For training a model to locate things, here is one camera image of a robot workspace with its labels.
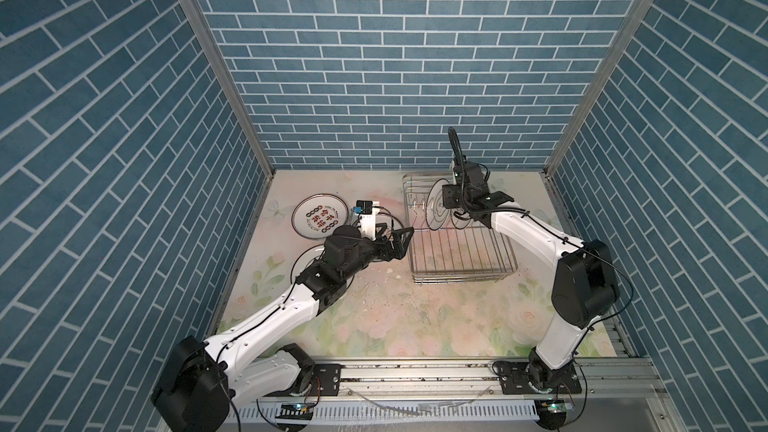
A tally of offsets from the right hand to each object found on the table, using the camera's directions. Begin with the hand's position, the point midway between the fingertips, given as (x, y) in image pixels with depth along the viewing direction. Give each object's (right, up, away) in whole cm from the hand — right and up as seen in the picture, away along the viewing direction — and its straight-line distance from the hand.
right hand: (449, 185), depth 91 cm
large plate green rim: (-45, -10, +14) cm, 48 cm away
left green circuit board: (-41, -56, -19) cm, 72 cm away
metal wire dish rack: (+1, -22, +5) cm, 23 cm away
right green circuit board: (+23, -54, -21) cm, 62 cm away
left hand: (-15, -12, -17) cm, 26 cm away
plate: (-3, -9, +9) cm, 14 cm away
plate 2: (0, -9, -16) cm, 18 cm away
